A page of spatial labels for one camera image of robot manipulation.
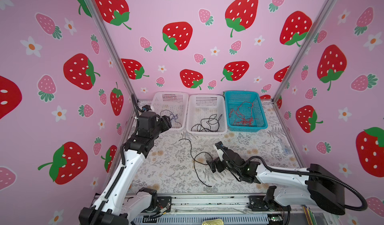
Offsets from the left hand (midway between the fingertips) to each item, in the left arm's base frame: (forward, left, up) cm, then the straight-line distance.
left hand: (165, 118), depth 76 cm
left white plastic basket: (+35, +2, -26) cm, 43 cm away
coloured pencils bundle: (-38, -70, -25) cm, 84 cm away
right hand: (-13, -24, -19) cm, 33 cm away
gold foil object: (-42, -24, -22) cm, 53 cm away
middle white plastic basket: (+25, -23, -26) cm, 42 cm away
